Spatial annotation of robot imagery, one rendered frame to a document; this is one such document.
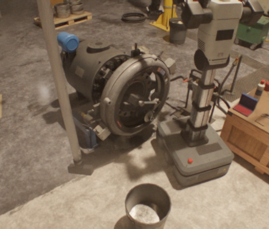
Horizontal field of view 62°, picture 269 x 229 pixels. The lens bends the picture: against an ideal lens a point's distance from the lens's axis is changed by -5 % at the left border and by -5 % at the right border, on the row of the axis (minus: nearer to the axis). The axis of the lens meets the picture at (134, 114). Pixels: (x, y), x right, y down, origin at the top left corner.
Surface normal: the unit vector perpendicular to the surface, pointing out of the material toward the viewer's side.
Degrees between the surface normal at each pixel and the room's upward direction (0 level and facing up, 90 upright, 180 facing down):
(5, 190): 0
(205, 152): 0
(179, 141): 0
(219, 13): 90
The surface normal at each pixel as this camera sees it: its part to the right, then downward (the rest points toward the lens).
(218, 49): 0.30, 0.61
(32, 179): 0.00, -0.77
